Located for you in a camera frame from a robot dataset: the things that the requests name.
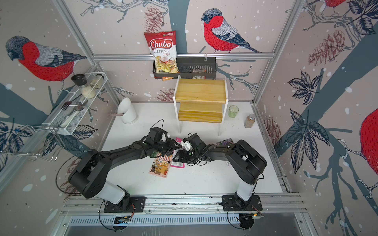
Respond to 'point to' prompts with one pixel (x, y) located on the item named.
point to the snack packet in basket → (199, 71)
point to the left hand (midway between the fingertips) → (183, 146)
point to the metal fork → (66, 104)
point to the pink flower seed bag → (176, 164)
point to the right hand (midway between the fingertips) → (177, 160)
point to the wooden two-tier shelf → (201, 101)
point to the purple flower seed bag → (226, 142)
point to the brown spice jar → (249, 121)
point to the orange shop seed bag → (160, 165)
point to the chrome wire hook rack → (35, 141)
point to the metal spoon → (80, 107)
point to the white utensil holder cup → (125, 106)
